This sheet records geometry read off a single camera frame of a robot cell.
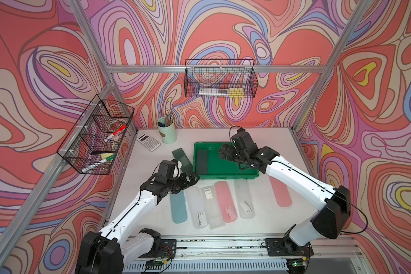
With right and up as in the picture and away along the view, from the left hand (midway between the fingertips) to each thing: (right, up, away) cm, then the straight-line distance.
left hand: (194, 181), depth 80 cm
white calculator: (-33, +19, +31) cm, 49 cm away
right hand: (+15, +12, 0) cm, 19 cm away
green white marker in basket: (-39, +10, -10) cm, 42 cm away
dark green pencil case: (+3, +6, +21) cm, 22 cm away
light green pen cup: (-19, +26, +24) cm, 40 cm away
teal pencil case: (-8, -14, +4) cm, 17 cm away
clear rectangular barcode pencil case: (+8, -13, +6) cm, 16 cm away
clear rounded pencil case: (+1, -14, +4) cm, 14 cm away
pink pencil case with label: (+16, -14, +3) cm, 22 cm away
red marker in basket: (-34, +24, -4) cm, 42 cm away
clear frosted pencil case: (+26, -12, +6) cm, 29 cm away
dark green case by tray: (-6, +4, +19) cm, 21 cm away
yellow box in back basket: (+22, +46, +10) cm, 52 cm away
